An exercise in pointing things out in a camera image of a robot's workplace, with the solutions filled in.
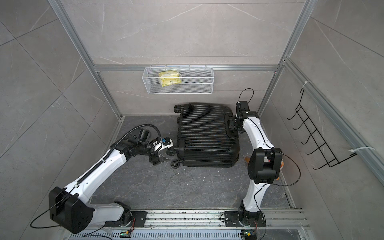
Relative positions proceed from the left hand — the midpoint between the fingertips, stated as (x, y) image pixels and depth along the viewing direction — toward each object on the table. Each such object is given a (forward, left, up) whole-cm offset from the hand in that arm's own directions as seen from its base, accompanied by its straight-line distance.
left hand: (167, 148), depth 78 cm
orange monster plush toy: (0, -48, -17) cm, 50 cm away
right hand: (+17, -41, -3) cm, 45 cm away
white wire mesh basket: (+43, -16, +13) cm, 48 cm away
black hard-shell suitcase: (+5, -20, +1) cm, 21 cm away
